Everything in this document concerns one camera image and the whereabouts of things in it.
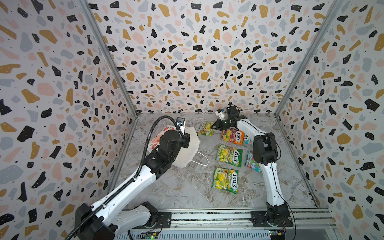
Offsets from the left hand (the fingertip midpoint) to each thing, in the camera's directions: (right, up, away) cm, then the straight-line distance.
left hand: (184, 125), depth 72 cm
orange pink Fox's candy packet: (+31, -7, +34) cm, 47 cm away
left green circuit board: (-17, -51, -1) cm, 54 cm away
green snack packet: (+24, -18, +23) cm, 38 cm away
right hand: (+14, +2, +30) cm, 33 cm away
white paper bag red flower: (-1, -17, +15) cm, 23 cm away
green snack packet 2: (+22, -30, +14) cm, 40 cm away
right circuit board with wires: (+45, -52, 0) cm, 69 cm away
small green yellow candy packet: (+10, -2, +34) cm, 36 cm away
